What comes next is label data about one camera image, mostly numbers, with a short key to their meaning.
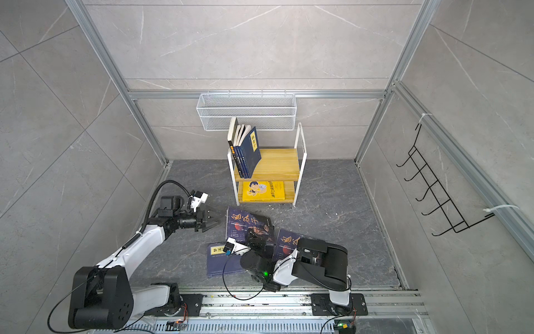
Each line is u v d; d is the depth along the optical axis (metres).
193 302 0.75
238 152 0.74
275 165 0.90
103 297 0.41
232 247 0.71
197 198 0.77
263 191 1.01
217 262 0.84
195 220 0.72
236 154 0.75
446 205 0.64
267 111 1.03
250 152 0.83
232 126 0.76
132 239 0.51
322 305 0.73
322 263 0.49
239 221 0.83
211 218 0.71
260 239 0.80
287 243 0.88
